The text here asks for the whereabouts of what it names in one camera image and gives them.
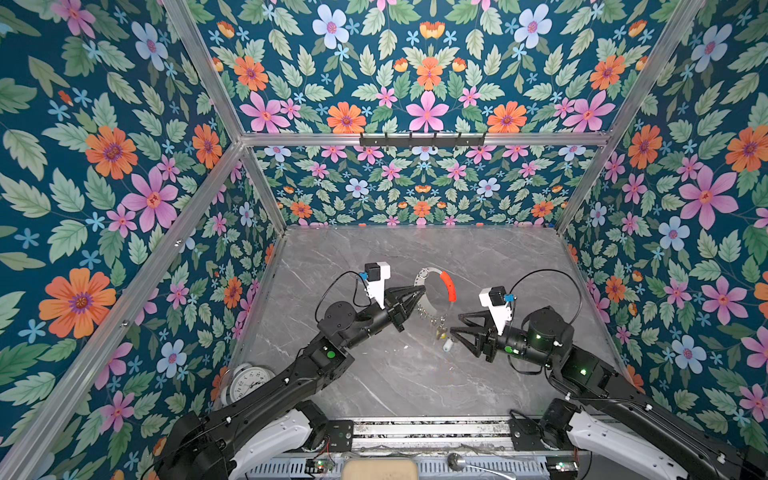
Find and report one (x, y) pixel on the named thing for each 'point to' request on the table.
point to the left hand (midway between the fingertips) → (428, 287)
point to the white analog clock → (245, 378)
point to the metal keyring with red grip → (419, 280)
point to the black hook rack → (421, 142)
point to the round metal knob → (456, 462)
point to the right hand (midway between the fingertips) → (456, 323)
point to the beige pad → (380, 469)
